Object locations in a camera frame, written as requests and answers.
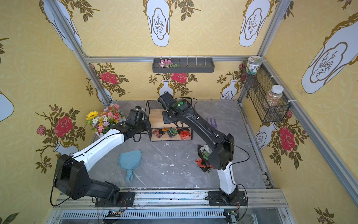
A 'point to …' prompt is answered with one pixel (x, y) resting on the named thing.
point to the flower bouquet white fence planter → (100, 121)
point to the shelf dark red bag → (156, 132)
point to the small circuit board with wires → (113, 213)
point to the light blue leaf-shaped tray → (130, 160)
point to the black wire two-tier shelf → (153, 112)
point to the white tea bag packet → (206, 148)
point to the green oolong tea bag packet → (206, 154)
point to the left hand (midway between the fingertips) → (145, 123)
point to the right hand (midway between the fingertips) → (173, 115)
